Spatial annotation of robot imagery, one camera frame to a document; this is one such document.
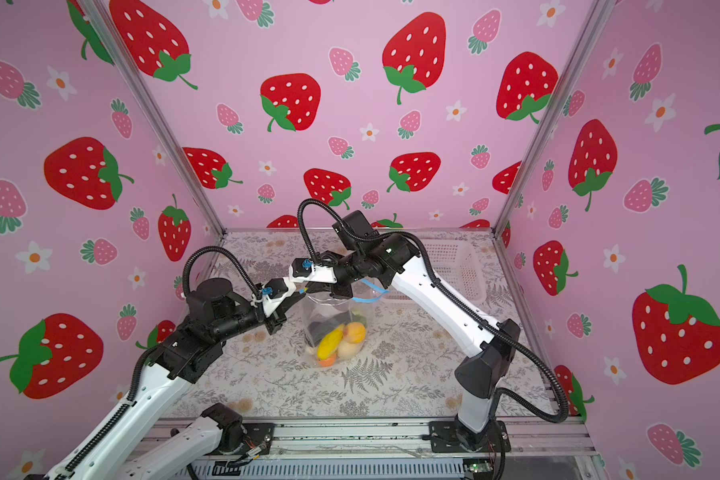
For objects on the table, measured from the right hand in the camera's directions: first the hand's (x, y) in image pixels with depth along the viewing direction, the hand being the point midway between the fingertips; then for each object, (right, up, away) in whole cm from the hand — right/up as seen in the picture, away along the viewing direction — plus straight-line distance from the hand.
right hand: (308, 282), depth 68 cm
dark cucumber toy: (0, -15, +13) cm, 19 cm away
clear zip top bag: (+12, -6, +2) cm, 14 cm away
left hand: (-2, -2, -1) cm, 2 cm away
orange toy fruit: (+3, -24, +15) cm, 28 cm away
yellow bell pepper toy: (+10, -15, +13) cm, 22 cm away
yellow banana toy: (+3, -18, +14) cm, 23 cm away
